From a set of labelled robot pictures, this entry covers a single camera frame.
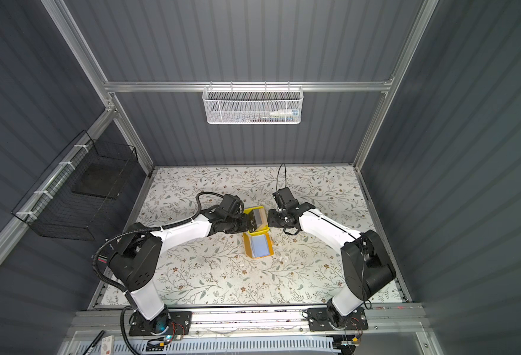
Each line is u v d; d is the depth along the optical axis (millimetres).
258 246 911
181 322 726
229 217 726
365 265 443
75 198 728
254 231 929
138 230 508
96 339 706
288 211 667
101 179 784
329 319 657
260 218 957
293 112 912
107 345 692
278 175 1161
